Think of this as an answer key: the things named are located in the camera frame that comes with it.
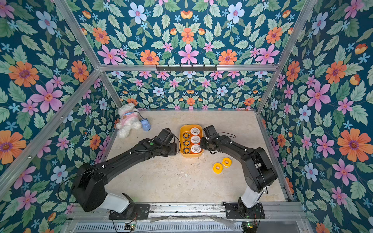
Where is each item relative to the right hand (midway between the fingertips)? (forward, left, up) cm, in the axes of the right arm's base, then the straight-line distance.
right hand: (202, 143), depth 93 cm
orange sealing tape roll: (+11, +5, -1) cm, 13 cm away
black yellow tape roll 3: (-2, +10, -5) cm, 12 cm away
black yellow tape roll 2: (+3, +11, -4) cm, 12 cm away
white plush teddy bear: (+18, +52, +4) cm, 55 cm away
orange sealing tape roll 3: (-2, +4, -2) cm, 5 cm away
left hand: (-7, +15, +5) cm, 18 cm away
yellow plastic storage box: (+7, +9, -4) cm, 12 cm away
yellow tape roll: (-13, -10, -6) cm, 18 cm away
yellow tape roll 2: (-9, -16, -6) cm, 19 cm away
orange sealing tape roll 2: (+5, +5, -2) cm, 7 cm away
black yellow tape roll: (+9, +11, -4) cm, 15 cm away
